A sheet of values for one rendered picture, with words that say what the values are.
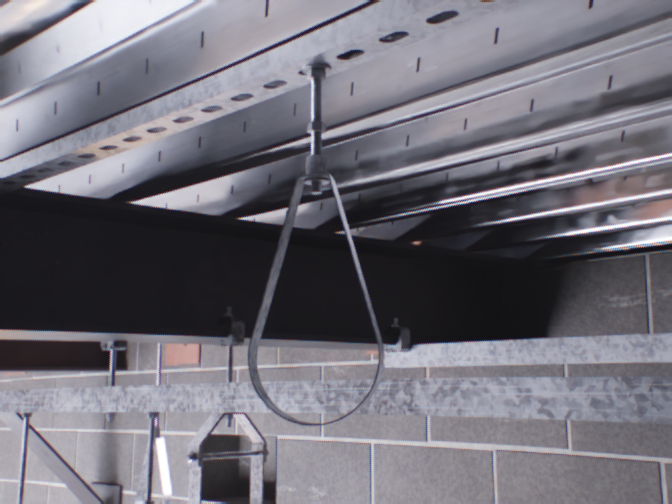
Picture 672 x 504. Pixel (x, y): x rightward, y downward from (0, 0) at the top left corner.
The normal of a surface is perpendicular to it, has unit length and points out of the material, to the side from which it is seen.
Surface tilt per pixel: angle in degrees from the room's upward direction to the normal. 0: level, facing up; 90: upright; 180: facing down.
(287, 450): 90
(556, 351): 90
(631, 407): 90
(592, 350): 90
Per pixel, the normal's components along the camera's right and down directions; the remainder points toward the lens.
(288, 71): 0.00, 0.99
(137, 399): -0.75, -0.09
